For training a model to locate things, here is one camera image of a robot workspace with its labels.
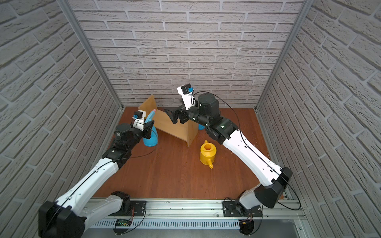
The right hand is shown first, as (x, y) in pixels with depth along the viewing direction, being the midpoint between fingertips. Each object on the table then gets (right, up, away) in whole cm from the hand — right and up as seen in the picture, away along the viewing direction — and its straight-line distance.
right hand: (167, 107), depth 60 cm
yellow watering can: (+19, -25, +24) cm, 39 cm away
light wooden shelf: (+5, -12, +35) cm, 38 cm away
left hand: (-13, -3, +16) cm, 21 cm away
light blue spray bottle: (-11, -17, +18) cm, 27 cm away
